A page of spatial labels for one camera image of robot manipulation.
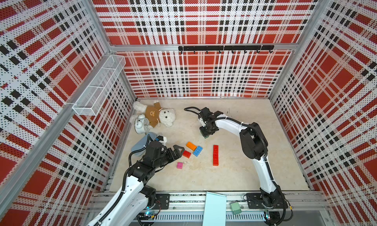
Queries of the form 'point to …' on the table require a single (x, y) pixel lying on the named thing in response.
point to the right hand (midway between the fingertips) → (207, 133)
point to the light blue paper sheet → (215, 211)
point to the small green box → (235, 208)
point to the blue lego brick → (198, 150)
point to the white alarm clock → (141, 124)
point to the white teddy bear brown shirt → (156, 114)
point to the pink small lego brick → (179, 165)
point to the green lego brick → (205, 137)
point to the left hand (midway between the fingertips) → (181, 151)
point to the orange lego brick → (191, 146)
